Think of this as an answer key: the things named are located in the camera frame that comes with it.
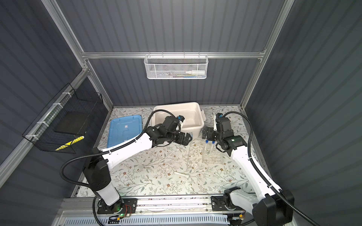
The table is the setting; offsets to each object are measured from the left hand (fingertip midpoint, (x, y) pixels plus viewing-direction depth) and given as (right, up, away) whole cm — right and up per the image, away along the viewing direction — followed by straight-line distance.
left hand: (186, 136), depth 81 cm
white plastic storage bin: (+6, +13, +25) cm, 29 cm away
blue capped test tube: (+11, -4, 0) cm, 12 cm away
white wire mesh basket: (-8, +52, +31) cm, 61 cm away
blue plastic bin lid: (-47, +2, +24) cm, 53 cm away
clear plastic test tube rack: (+17, -13, +10) cm, 24 cm away
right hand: (+14, +3, -1) cm, 15 cm away
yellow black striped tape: (-56, -2, -15) cm, 58 cm away
